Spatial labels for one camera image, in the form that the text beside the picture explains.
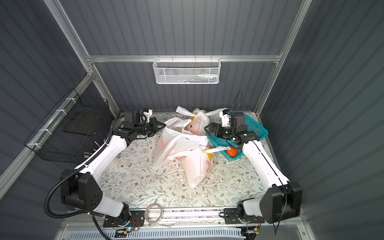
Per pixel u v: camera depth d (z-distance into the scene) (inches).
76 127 29.7
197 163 30.9
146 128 27.5
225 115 28.1
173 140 30.3
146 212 29.1
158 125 28.9
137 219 28.5
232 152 35.3
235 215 28.7
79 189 16.6
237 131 23.7
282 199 15.6
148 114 30.0
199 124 37.9
